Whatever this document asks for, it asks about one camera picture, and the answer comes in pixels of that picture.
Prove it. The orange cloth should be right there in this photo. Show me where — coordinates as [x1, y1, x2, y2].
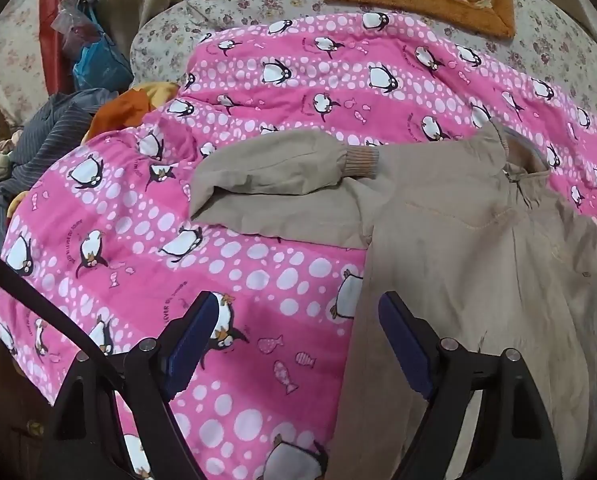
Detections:
[86, 81, 180, 142]

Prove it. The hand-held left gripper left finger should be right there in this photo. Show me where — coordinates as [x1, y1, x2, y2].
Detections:
[38, 290, 222, 480]

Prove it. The pale floral pillow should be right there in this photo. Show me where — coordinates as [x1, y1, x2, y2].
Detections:
[0, 0, 54, 126]

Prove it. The floral quilt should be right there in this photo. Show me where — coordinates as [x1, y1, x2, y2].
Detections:
[128, 0, 597, 126]

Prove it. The blue plastic bag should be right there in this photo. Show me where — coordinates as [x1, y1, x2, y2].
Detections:
[72, 10, 135, 92]

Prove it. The red frame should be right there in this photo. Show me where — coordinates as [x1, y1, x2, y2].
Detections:
[38, 0, 72, 96]

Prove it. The pink translucent plastic bag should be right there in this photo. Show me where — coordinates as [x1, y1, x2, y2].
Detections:
[52, 0, 104, 61]

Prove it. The pink penguin print blanket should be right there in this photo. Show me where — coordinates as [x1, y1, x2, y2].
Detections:
[0, 12, 597, 480]

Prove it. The beige jacket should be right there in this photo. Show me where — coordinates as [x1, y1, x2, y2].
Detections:
[189, 120, 597, 480]

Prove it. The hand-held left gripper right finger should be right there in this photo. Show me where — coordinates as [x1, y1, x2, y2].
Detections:
[377, 290, 564, 480]

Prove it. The black cable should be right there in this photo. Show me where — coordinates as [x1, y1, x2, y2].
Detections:
[0, 242, 189, 480]

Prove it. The grey striped garment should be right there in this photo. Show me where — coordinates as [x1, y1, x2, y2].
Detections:
[0, 87, 129, 241]

